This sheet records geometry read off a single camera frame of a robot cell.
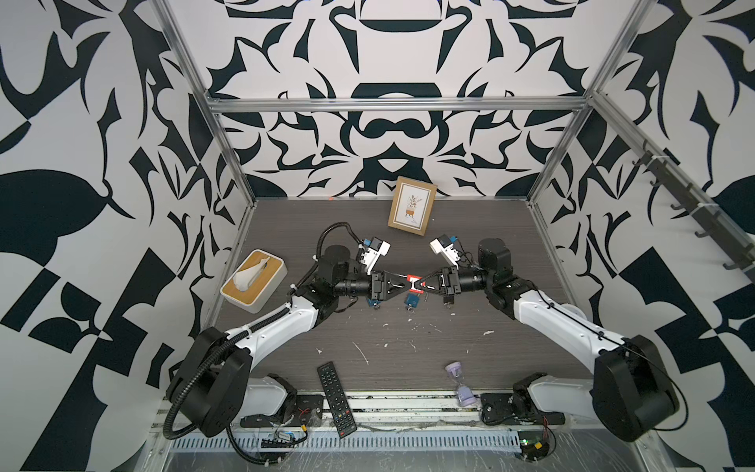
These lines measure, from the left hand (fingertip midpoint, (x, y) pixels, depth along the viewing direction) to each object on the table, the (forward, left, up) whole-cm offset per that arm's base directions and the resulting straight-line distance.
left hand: (411, 281), depth 71 cm
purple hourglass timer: (-20, -14, -22) cm, 33 cm away
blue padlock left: (+5, +10, -22) cm, 25 cm away
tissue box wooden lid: (+10, +44, -19) cm, 49 cm away
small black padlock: (+6, -14, -23) cm, 28 cm away
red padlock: (0, 0, +1) cm, 1 cm away
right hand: (-2, -2, 0) cm, 3 cm away
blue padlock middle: (+6, -3, -23) cm, 24 cm away
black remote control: (-21, +19, -21) cm, 35 cm away
